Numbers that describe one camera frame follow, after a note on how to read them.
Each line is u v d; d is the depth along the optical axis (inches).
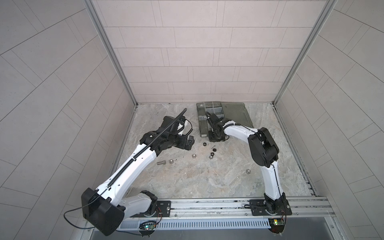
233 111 43.0
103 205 14.1
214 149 35.9
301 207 28.4
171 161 34.1
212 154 35.1
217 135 29.9
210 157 34.9
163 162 33.5
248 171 32.5
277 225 26.8
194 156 35.0
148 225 25.3
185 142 25.3
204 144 36.9
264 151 21.3
